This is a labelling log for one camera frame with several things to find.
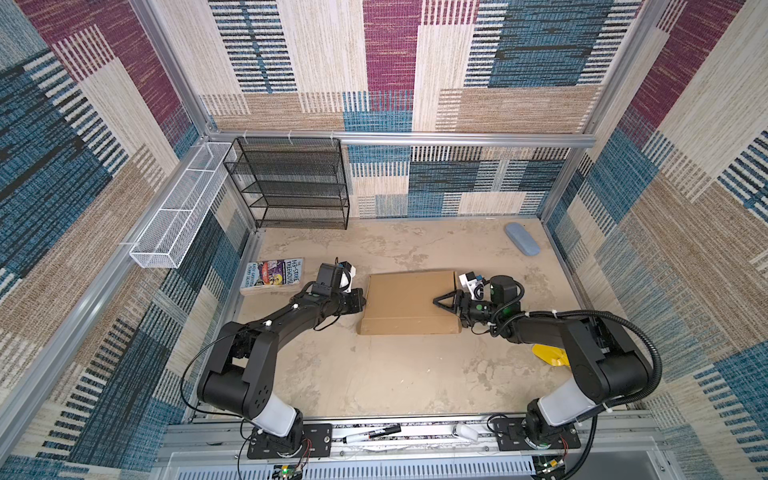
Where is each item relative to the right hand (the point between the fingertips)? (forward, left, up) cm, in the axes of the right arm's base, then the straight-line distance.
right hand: (438, 310), depth 87 cm
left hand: (+6, +21, -1) cm, 21 cm away
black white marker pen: (-29, +19, -8) cm, 36 cm away
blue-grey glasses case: (+31, -36, -6) cm, 48 cm away
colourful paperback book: (+19, +53, -5) cm, 56 cm away
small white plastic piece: (-30, -3, -6) cm, 30 cm away
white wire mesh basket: (+6, +66, +26) cm, 71 cm away
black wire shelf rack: (+49, +48, +9) cm, 69 cm away
